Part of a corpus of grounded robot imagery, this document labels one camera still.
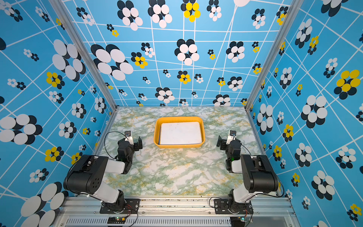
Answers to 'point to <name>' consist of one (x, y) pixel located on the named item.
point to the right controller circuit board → (237, 221)
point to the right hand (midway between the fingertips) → (229, 136)
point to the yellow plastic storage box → (173, 119)
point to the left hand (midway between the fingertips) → (133, 136)
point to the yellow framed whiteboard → (177, 133)
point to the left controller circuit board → (116, 220)
